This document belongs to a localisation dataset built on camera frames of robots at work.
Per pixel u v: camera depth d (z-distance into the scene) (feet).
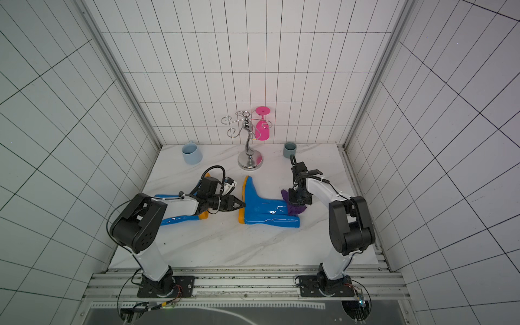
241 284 2.44
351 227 1.54
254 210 2.92
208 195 2.50
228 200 2.68
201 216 2.87
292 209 2.85
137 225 1.58
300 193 2.54
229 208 2.65
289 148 3.64
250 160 3.71
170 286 2.24
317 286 2.37
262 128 3.50
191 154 3.50
